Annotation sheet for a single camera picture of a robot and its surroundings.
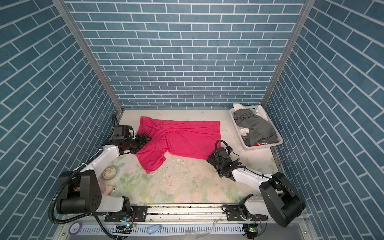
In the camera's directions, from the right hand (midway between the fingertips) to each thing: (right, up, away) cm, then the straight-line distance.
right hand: (209, 158), depth 90 cm
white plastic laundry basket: (+17, +29, +15) cm, 37 cm away
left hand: (-37, +11, -1) cm, 39 cm away
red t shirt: (+32, +8, +3) cm, 33 cm away
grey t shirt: (+33, +17, +6) cm, 38 cm away
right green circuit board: (+18, -29, -20) cm, 40 cm away
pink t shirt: (-7, +10, +15) cm, 20 cm away
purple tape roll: (-63, -27, -20) cm, 71 cm away
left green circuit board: (-43, -30, -19) cm, 56 cm away
